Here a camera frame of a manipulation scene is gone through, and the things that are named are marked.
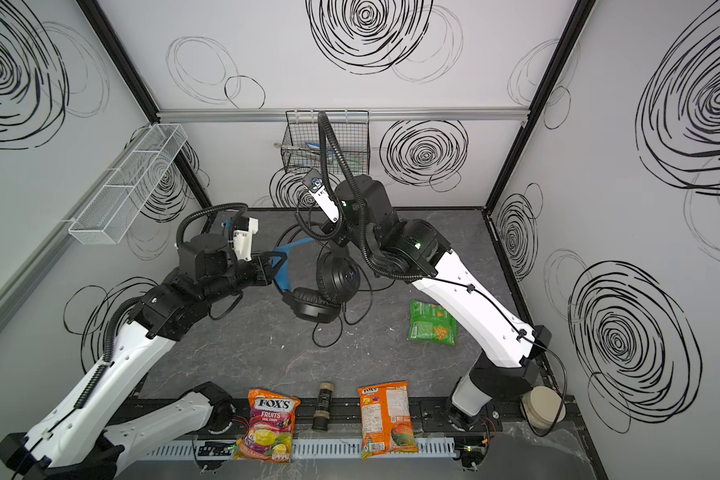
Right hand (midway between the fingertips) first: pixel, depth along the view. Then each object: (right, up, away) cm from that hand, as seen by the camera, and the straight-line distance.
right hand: (330, 198), depth 59 cm
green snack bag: (+26, -33, +27) cm, 50 cm away
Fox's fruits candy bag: (-15, -53, +9) cm, 55 cm away
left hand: (-10, -12, +7) cm, 17 cm away
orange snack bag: (+12, -52, +12) cm, 55 cm away
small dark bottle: (-4, -52, +13) cm, 53 cm away
